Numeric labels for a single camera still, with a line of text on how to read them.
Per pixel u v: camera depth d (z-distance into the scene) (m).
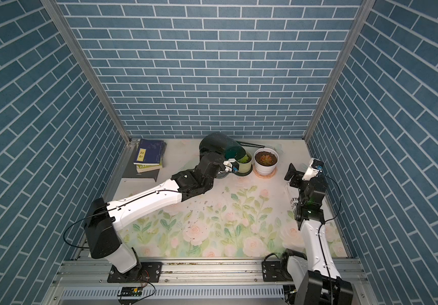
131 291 0.72
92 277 0.74
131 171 0.99
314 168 0.67
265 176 1.02
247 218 0.89
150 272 0.73
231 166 0.68
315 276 0.41
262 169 0.97
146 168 0.99
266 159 0.99
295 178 0.71
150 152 1.05
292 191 0.94
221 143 0.85
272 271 0.74
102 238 0.50
